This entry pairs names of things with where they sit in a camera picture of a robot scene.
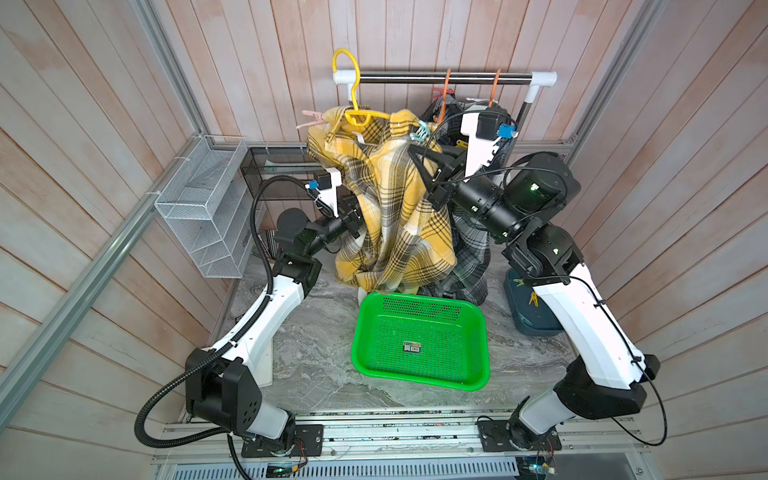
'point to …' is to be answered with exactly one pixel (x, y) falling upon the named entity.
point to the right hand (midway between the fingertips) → (409, 148)
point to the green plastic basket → (432, 339)
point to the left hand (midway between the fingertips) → (379, 198)
